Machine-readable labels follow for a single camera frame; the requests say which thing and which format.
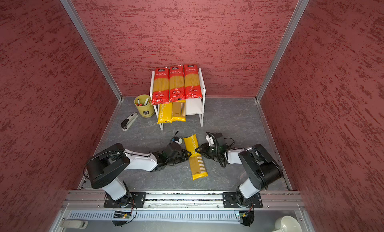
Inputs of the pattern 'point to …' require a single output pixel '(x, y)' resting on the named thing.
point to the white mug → (287, 223)
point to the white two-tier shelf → (193, 106)
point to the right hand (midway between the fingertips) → (196, 153)
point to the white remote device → (81, 224)
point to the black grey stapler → (127, 123)
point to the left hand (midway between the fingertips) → (190, 157)
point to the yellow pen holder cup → (143, 104)
